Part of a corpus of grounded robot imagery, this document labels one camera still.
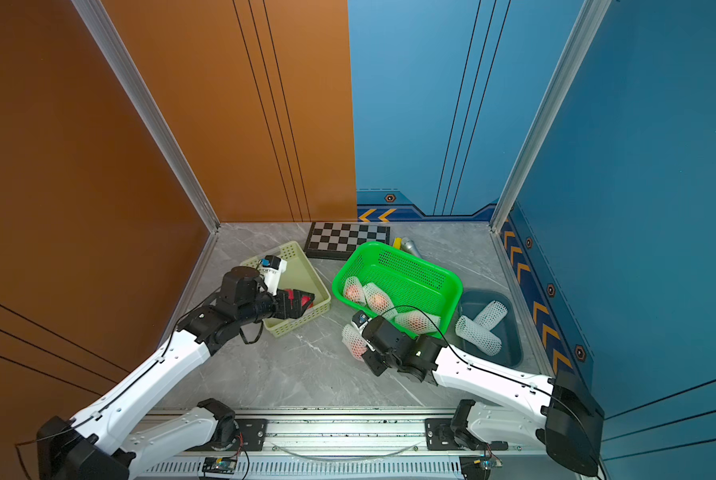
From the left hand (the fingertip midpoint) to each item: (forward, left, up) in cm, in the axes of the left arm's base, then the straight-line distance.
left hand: (303, 291), depth 77 cm
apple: (-9, -13, -10) cm, 19 cm away
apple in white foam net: (+5, -20, -14) cm, 25 cm away
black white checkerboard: (+33, -6, -17) cm, 37 cm away
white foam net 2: (-7, -49, -13) cm, 51 cm away
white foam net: (+1, -54, -15) cm, 56 cm away
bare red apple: (-5, -2, +4) cm, 7 cm away
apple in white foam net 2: (-2, -31, -13) cm, 34 cm away
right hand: (-10, -17, -11) cm, 23 cm away
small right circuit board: (-35, -44, -22) cm, 60 cm away
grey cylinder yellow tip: (+31, -30, -16) cm, 46 cm away
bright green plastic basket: (+16, -32, -20) cm, 41 cm away
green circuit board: (-36, +19, -23) cm, 46 cm away
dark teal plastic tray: (+5, -49, -14) cm, 51 cm away
